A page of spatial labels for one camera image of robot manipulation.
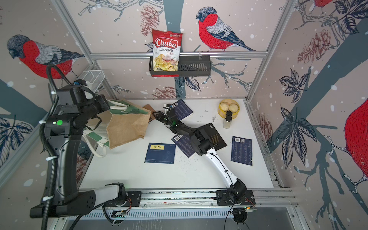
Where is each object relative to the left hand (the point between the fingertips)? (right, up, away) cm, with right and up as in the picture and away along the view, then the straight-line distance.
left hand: (108, 95), depth 64 cm
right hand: (+10, -10, +41) cm, 43 cm away
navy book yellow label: (+20, -35, +26) cm, 48 cm away
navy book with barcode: (+34, -29, +30) cm, 54 cm away
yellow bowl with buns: (+69, -3, +47) cm, 84 cm away
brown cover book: (+5, -5, +49) cm, 49 cm away
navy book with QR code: (+71, -33, +26) cm, 83 cm away
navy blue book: (+32, -7, +49) cm, 59 cm away
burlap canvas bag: (+4, -14, +6) cm, 16 cm away
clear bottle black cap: (+64, -14, +32) cm, 73 cm away
